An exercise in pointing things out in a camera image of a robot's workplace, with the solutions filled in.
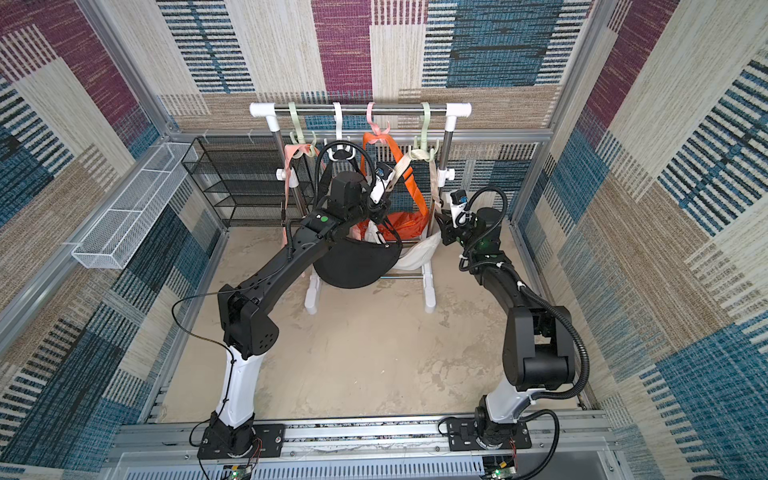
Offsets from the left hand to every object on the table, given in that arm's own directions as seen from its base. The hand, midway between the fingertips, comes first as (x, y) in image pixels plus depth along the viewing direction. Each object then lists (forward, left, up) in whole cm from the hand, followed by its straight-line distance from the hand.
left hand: (389, 191), depth 83 cm
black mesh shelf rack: (+25, +48, -14) cm, 56 cm away
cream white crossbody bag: (-6, -8, -21) cm, 23 cm away
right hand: (-1, -16, -8) cm, 18 cm away
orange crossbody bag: (+3, -3, -15) cm, 16 cm away
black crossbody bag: (-10, +10, -18) cm, 23 cm away
